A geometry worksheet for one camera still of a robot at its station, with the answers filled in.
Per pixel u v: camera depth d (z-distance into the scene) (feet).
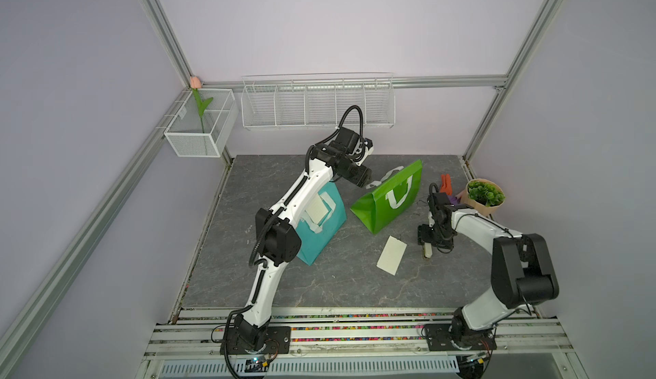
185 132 2.75
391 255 3.00
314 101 3.26
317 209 2.78
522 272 1.51
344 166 2.11
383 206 2.78
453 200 3.39
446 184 3.48
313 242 2.73
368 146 2.55
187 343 2.47
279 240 1.87
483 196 2.97
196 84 2.95
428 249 2.91
